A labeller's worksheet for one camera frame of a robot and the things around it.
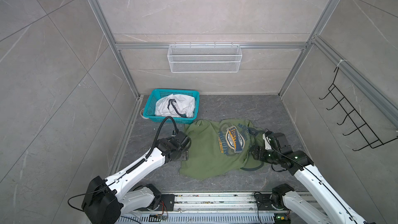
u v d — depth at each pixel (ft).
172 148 1.84
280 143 1.91
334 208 1.36
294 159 1.68
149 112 3.37
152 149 1.71
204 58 3.31
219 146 2.96
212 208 2.39
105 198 1.25
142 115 3.41
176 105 3.51
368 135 2.00
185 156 2.35
